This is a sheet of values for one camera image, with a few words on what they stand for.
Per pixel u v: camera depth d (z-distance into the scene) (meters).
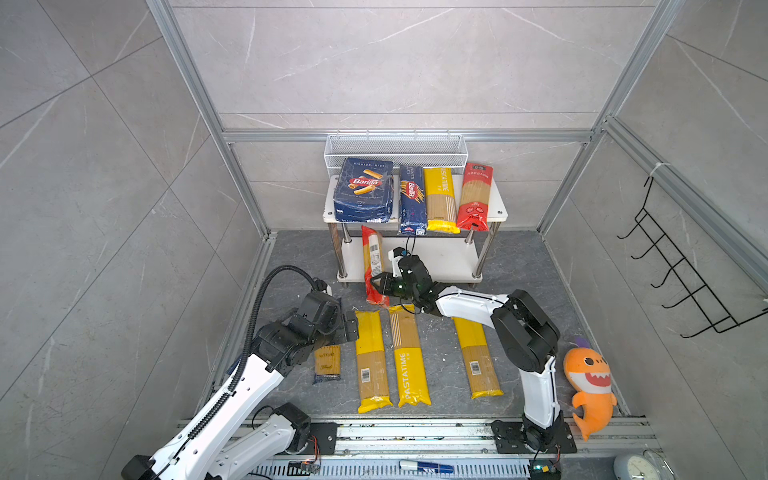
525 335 0.52
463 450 0.73
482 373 0.82
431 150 0.98
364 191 0.75
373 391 0.79
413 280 0.73
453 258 1.04
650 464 0.67
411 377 0.82
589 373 0.76
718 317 0.59
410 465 0.69
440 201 0.77
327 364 0.83
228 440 0.43
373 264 0.90
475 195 0.77
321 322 0.54
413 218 0.71
